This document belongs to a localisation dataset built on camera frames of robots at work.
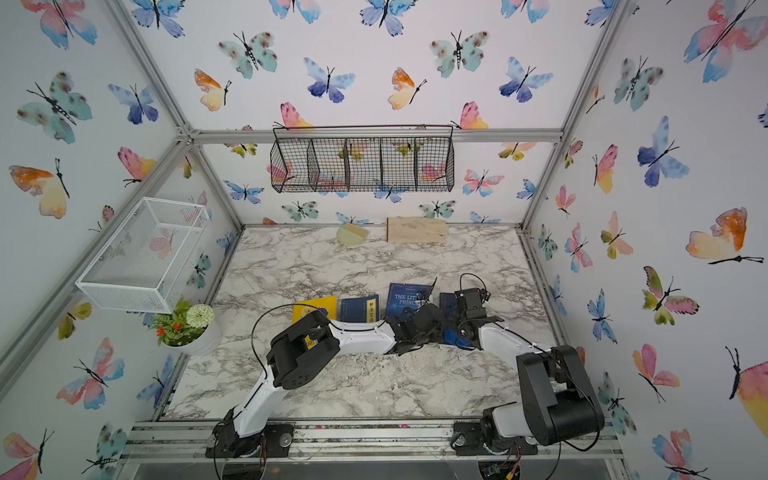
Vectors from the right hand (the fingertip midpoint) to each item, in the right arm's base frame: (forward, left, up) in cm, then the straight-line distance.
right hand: (456, 319), depth 93 cm
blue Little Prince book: (+8, +16, -1) cm, 18 cm away
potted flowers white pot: (-13, +71, +13) cm, 73 cm away
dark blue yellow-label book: (+2, +30, -1) cm, 30 cm away
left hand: (-3, +2, 0) cm, 4 cm away
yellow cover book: (+4, +41, -1) cm, 41 cm away
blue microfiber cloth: (-7, +2, +2) cm, 8 cm away
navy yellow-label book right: (+6, +2, -2) cm, 7 cm away
